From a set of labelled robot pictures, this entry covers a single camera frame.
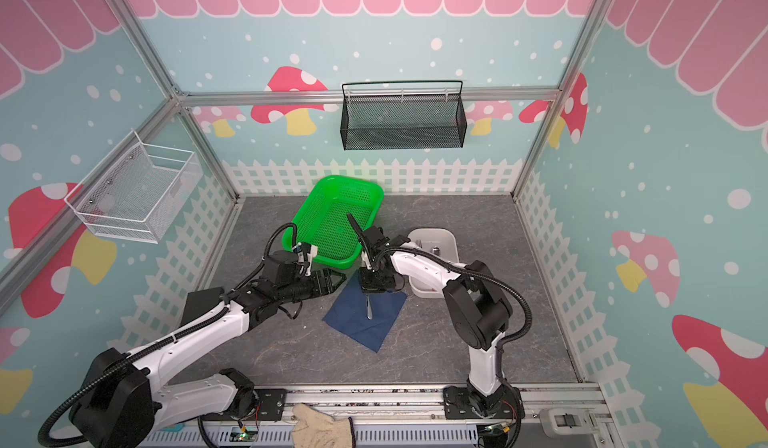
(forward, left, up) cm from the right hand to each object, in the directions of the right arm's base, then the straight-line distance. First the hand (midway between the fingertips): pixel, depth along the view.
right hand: (363, 290), depth 87 cm
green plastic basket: (+33, +18, -6) cm, 38 cm away
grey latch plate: (-32, -48, -4) cm, 58 cm away
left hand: (-1, +6, +6) cm, 9 cm away
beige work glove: (-33, +10, -6) cm, 35 cm away
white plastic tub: (+19, -25, -1) cm, 32 cm away
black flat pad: (-1, +51, -6) cm, 52 cm away
